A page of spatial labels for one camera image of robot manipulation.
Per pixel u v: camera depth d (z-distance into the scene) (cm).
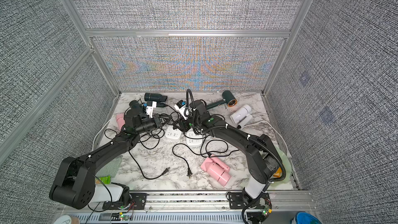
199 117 65
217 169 79
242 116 101
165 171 82
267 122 99
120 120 97
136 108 108
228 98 111
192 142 90
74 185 42
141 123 70
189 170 82
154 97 110
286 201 75
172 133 95
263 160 47
